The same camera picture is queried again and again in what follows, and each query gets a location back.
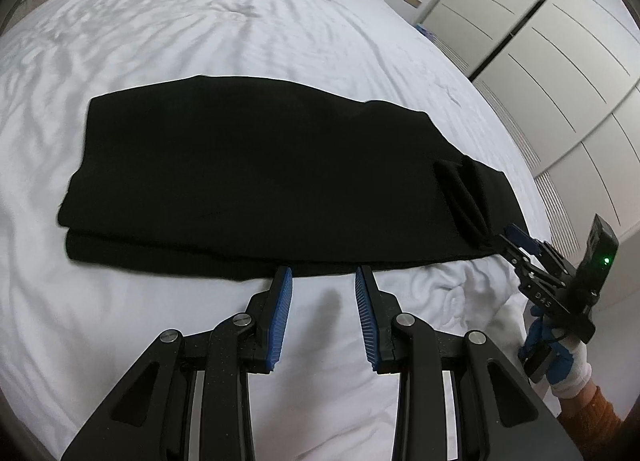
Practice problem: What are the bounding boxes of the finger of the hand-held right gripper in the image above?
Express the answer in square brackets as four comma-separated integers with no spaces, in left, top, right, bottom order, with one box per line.
[497,236,538,282]
[504,224,571,274]

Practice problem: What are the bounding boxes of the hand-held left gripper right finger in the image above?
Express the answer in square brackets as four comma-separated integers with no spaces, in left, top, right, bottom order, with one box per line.
[353,265,583,461]

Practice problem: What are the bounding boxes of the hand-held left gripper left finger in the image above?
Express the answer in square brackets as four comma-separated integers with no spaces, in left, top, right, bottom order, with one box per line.
[60,266,294,461]

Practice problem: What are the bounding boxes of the black pants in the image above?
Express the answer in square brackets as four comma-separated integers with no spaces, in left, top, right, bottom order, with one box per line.
[56,75,531,282]

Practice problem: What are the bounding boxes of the person's right forearm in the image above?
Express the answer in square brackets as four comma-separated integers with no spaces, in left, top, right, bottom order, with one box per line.
[555,383,640,461]

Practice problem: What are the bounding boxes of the person's right hand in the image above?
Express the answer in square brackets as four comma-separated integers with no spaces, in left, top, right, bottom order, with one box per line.
[517,303,593,399]

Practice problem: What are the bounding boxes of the white wardrobe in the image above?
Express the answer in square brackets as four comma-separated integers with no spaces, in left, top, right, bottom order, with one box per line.
[417,0,640,252]

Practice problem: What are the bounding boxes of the white bed duvet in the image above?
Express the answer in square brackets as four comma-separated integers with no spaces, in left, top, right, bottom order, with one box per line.
[0,0,566,461]

